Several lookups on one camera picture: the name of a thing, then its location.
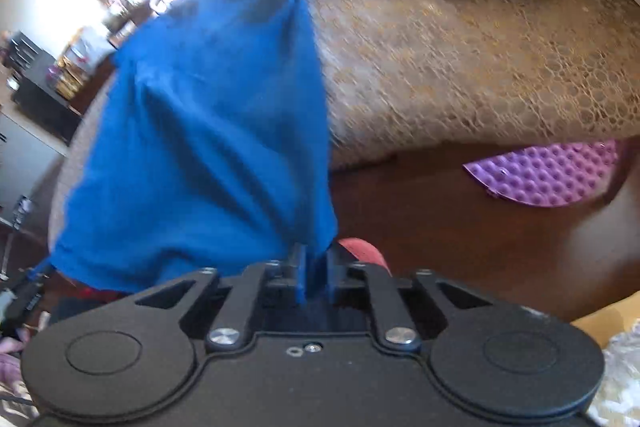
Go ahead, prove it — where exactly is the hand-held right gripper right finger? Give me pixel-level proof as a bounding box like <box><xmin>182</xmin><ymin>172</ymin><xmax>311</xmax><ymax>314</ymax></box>
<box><xmin>325</xmin><ymin>246</ymin><xmax>497</xmax><ymax>353</ymax></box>

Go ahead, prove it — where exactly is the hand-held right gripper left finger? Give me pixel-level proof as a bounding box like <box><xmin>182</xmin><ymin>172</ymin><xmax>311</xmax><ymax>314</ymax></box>
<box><xmin>133</xmin><ymin>242</ymin><xmax>309</xmax><ymax>354</ymax></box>

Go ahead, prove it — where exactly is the blue long-sleeve shirt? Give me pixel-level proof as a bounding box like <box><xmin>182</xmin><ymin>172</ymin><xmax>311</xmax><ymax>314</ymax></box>
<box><xmin>27</xmin><ymin>0</ymin><xmax>581</xmax><ymax>308</ymax></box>

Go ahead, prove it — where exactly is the gold lace tablecloth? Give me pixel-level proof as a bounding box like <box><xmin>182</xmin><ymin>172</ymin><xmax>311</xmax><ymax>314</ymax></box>
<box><xmin>47</xmin><ymin>0</ymin><xmax>640</xmax><ymax>172</ymax></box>

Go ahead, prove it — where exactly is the white sideboard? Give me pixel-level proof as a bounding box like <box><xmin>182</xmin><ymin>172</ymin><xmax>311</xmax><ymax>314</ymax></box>
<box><xmin>0</xmin><ymin>107</ymin><xmax>68</xmax><ymax>208</ymax></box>

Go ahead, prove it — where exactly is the yellow chair with lace cover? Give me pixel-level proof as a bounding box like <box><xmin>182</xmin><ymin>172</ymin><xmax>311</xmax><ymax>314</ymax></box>
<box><xmin>570</xmin><ymin>292</ymin><xmax>640</xmax><ymax>427</ymax></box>

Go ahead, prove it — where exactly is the red slipper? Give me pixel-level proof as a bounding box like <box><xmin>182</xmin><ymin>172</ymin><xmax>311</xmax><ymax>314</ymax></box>
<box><xmin>337</xmin><ymin>237</ymin><xmax>390</xmax><ymax>270</ymax></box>

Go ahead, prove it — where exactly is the purple bumpy mat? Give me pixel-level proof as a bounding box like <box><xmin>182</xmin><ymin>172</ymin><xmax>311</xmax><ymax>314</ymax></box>
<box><xmin>462</xmin><ymin>139</ymin><xmax>626</xmax><ymax>208</ymax></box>

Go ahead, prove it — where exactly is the black cabinet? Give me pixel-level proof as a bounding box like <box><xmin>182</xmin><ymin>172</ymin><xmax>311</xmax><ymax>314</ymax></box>
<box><xmin>10</xmin><ymin>32</ymin><xmax>83</xmax><ymax>142</ymax></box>

